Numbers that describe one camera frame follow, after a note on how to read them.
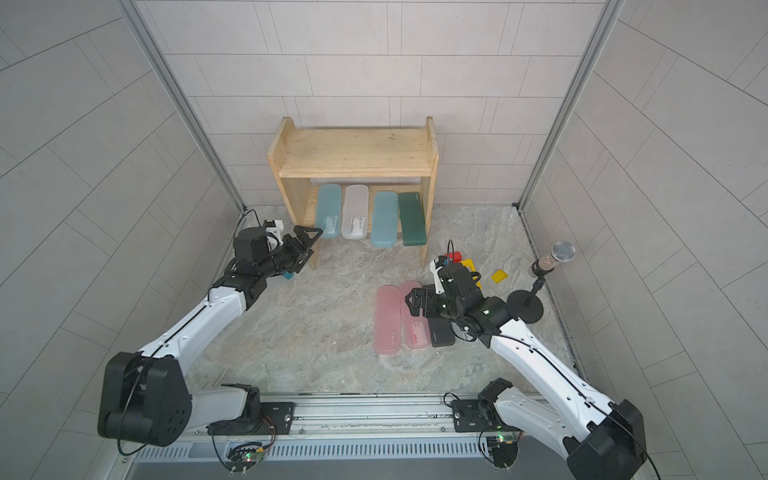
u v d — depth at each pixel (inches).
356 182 37.0
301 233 28.4
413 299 27.1
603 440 14.4
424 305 25.8
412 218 33.5
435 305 26.0
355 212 34.2
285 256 27.4
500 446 26.7
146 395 15.5
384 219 33.7
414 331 33.3
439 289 26.2
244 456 25.8
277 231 29.2
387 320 34.2
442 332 32.6
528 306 35.8
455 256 42.0
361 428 27.8
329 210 34.8
